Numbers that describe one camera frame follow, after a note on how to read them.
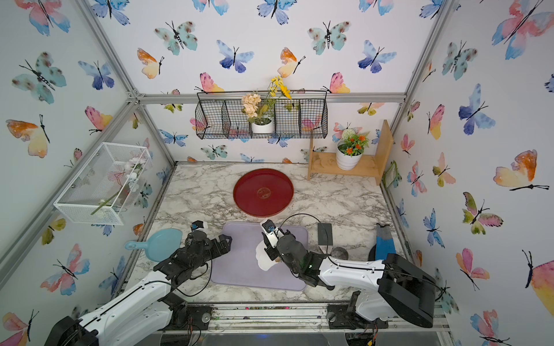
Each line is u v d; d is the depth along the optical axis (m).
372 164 1.10
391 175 1.10
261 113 0.87
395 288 0.42
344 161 1.03
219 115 0.99
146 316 0.57
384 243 0.89
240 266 0.89
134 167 0.76
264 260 0.86
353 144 0.98
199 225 0.76
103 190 0.73
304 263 0.61
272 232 0.65
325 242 0.92
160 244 0.92
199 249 0.66
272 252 0.70
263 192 1.08
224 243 0.77
